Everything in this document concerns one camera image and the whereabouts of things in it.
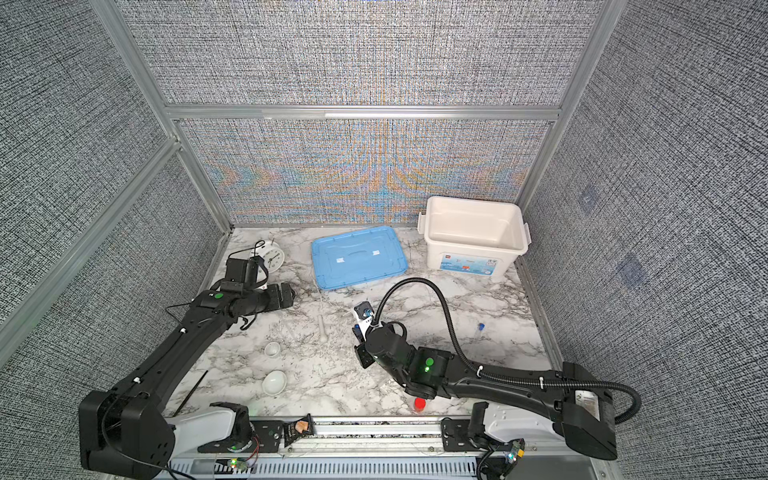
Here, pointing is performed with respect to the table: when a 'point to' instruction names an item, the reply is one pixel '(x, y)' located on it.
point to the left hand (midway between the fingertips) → (281, 296)
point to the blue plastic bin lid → (358, 259)
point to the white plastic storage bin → (475, 236)
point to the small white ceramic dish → (272, 349)
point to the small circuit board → (295, 429)
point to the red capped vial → (419, 404)
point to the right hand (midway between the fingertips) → (356, 327)
